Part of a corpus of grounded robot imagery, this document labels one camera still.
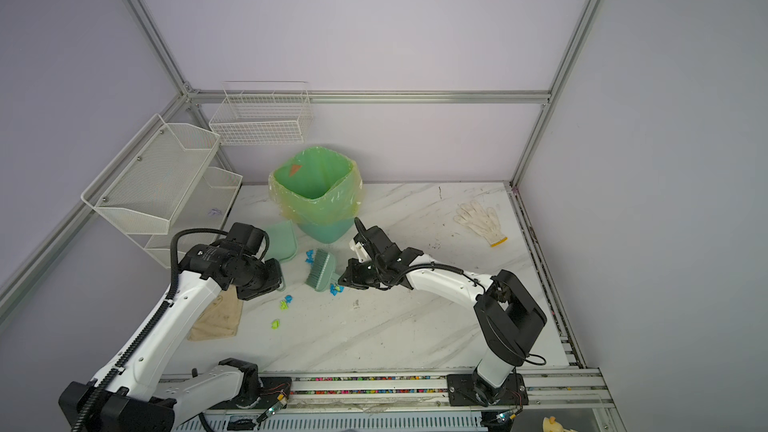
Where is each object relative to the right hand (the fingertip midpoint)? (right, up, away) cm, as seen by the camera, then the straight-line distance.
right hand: (336, 283), depth 78 cm
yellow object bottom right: (+51, -29, -12) cm, 60 cm away
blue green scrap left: (-18, -9, +10) cm, 22 cm away
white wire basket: (-27, +51, +17) cm, 61 cm away
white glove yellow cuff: (+49, +15, +30) cm, 59 cm away
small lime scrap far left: (-19, -13, +6) cm, 24 cm away
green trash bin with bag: (-5, +25, +6) cm, 27 cm away
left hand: (-14, 0, -4) cm, 15 cm away
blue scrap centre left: (-3, -5, +12) cm, 14 cm away
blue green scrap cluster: (-13, +5, +20) cm, 24 cm away
